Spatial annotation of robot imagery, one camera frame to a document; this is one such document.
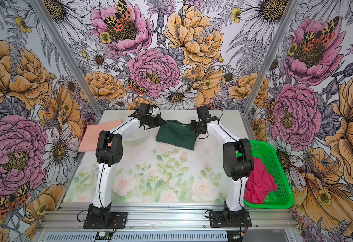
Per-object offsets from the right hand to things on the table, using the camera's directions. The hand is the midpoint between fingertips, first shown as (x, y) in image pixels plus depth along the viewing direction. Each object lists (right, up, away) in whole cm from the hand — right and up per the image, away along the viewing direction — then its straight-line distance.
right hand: (191, 130), depth 96 cm
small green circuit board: (-43, -48, -25) cm, 69 cm away
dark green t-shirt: (-11, -1, +5) cm, 12 cm away
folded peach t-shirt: (-69, -3, +10) cm, 70 cm away
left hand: (-18, +4, +7) cm, 20 cm away
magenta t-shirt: (+34, -27, -16) cm, 46 cm away
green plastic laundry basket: (+45, -33, -17) cm, 59 cm away
